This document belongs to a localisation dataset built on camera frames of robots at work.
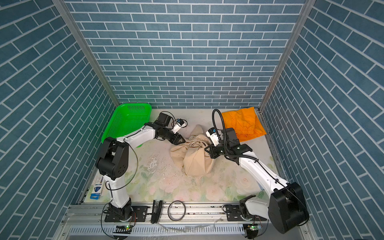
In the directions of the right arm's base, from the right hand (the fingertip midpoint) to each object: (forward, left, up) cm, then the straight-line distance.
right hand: (205, 147), depth 82 cm
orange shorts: (+29, -28, -11) cm, 42 cm away
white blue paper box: (-23, +58, -13) cm, 63 cm away
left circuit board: (-39, +37, -18) cm, 57 cm away
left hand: (+9, +15, -7) cm, 18 cm away
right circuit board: (-33, -26, -16) cm, 45 cm away
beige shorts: (-5, +7, -2) cm, 8 cm away
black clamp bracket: (-30, +22, -13) cm, 39 cm away
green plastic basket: (+28, +62, -12) cm, 69 cm away
